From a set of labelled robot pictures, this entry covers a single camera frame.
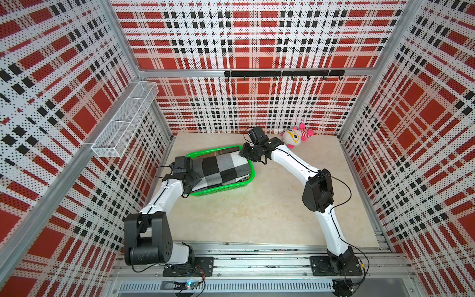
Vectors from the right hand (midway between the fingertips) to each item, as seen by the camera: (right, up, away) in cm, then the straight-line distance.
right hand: (244, 152), depth 93 cm
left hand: (-23, -14, -2) cm, 27 cm away
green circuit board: (-21, -51, -23) cm, 60 cm away
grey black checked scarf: (-12, -9, -2) cm, 15 cm away
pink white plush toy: (+30, +10, +19) cm, 36 cm away
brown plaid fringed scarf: (-13, 0, +8) cm, 15 cm away
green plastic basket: (-9, -18, -2) cm, 20 cm away
